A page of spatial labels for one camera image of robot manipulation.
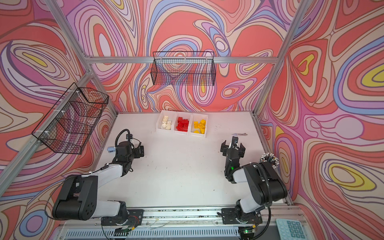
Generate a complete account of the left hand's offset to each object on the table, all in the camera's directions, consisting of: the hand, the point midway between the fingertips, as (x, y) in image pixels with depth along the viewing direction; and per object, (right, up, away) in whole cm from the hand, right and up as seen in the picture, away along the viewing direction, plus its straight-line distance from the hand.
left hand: (135, 146), depth 93 cm
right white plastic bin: (+40, +20, +18) cm, 48 cm away
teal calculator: (+82, -36, -23) cm, 93 cm away
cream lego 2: (+18, +12, +15) cm, 26 cm away
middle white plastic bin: (+30, +21, +19) cm, 41 cm away
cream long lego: (+15, +18, +21) cm, 32 cm away
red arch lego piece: (+29, +14, +14) cm, 35 cm away
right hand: (+62, +1, -1) cm, 62 cm away
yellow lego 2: (+38, +14, +18) cm, 44 cm away
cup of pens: (+76, -4, -16) cm, 78 cm away
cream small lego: (+14, +13, +18) cm, 26 cm away
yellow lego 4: (+43, +9, +12) cm, 45 cm away
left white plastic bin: (+20, +20, +22) cm, 36 cm away
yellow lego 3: (+43, +12, +12) cm, 46 cm away
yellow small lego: (+38, +9, +13) cm, 41 cm away
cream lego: (+18, +15, +18) cm, 30 cm away
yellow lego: (+44, +16, +16) cm, 49 cm away
